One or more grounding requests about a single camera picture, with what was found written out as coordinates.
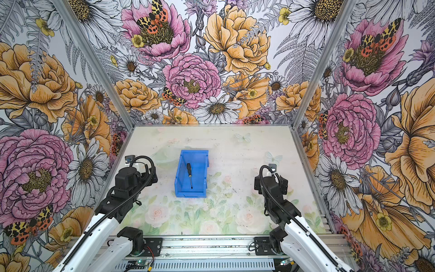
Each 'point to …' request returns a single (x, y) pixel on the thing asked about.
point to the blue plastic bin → (199, 160)
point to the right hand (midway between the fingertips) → (269, 181)
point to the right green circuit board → (289, 260)
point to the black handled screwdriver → (188, 166)
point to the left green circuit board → (139, 262)
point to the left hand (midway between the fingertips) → (144, 174)
